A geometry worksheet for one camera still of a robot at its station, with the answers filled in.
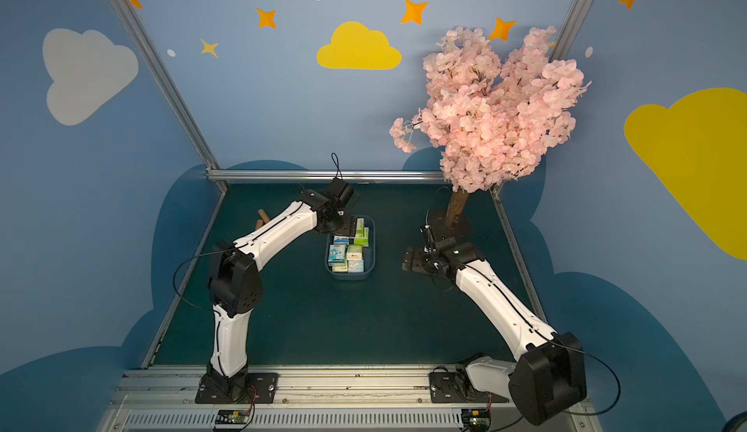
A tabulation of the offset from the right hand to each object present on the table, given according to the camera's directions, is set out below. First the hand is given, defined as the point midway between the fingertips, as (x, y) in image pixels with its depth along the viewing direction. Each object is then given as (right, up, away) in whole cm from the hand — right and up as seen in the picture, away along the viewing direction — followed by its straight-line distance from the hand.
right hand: (423, 258), depth 84 cm
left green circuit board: (-50, -38, -12) cm, 64 cm away
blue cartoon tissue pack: (-26, +4, +15) cm, 30 cm away
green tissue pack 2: (-26, -4, +11) cm, 28 cm away
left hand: (-25, +10, +9) cm, 28 cm away
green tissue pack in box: (-19, +5, +18) cm, 26 cm away
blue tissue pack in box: (-21, -4, +12) cm, 24 cm away
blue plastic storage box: (-16, -1, +16) cm, 23 cm away
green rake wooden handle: (-58, +9, +24) cm, 64 cm away
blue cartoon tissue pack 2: (-27, 0, +12) cm, 29 cm away
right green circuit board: (+13, -40, -11) cm, 43 cm away
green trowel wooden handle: (-57, +12, +27) cm, 65 cm away
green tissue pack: (-21, 0, +12) cm, 24 cm away
